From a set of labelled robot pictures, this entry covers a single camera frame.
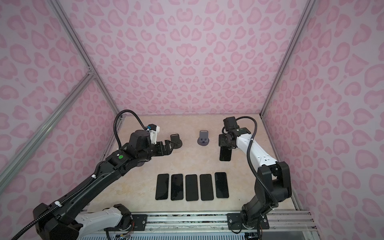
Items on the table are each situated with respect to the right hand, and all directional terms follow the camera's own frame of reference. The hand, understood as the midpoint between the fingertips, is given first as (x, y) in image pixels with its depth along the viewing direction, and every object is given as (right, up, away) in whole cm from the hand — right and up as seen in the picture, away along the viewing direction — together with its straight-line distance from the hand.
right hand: (226, 140), depth 88 cm
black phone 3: (-4, -24, -5) cm, 25 cm away
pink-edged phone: (-20, -26, -4) cm, 33 cm away
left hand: (-30, 0, -15) cm, 34 cm away
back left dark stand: (-31, +1, +8) cm, 32 cm away
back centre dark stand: (-13, -1, +12) cm, 17 cm away
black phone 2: (-12, -27, -4) cm, 29 cm away
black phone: (0, -8, +2) cm, 9 cm away
